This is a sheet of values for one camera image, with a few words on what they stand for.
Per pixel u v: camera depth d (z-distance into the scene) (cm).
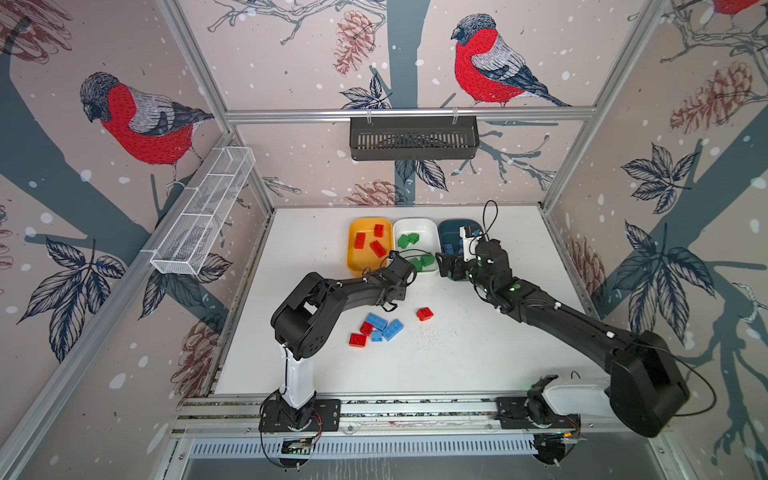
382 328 87
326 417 73
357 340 86
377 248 107
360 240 110
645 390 41
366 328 88
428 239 111
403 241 108
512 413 73
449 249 101
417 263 104
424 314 89
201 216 77
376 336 86
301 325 49
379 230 110
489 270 63
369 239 110
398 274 76
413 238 107
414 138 106
